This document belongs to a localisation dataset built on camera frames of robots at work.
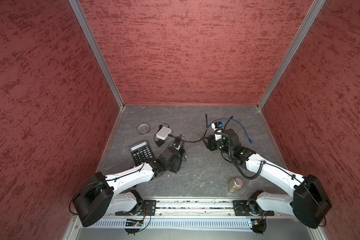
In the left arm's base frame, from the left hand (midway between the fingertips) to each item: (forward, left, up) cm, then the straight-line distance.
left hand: (176, 161), depth 86 cm
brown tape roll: (+27, +25, -5) cm, 37 cm away
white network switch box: (+21, +10, -2) cm, 23 cm away
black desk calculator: (+7, +23, -3) cm, 24 cm away
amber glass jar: (-14, -31, +6) cm, 34 cm away
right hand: (+8, -16, +11) cm, 21 cm away
